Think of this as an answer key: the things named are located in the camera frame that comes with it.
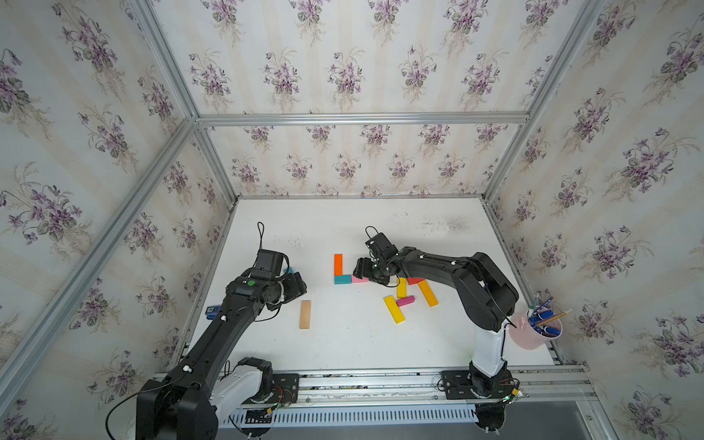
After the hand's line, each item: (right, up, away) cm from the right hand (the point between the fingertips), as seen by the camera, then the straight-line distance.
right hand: (364, 275), depth 94 cm
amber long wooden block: (+21, -6, -4) cm, 23 cm away
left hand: (-20, -2, -13) cm, 24 cm away
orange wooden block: (-9, +3, +4) cm, 11 cm away
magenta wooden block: (+14, -7, -5) cm, 16 cm away
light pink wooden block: (-2, 0, -8) cm, 8 cm away
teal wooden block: (-8, -2, +1) cm, 8 cm away
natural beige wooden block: (-19, -11, -8) cm, 23 cm away
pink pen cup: (+45, -11, -21) cm, 51 cm away
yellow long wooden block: (+10, -10, -6) cm, 15 cm away
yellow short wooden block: (+13, -4, -1) cm, 14 cm away
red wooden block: (+17, -2, 0) cm, 18 cm away
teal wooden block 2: (-27, +1, +4) cm, 27 cm away
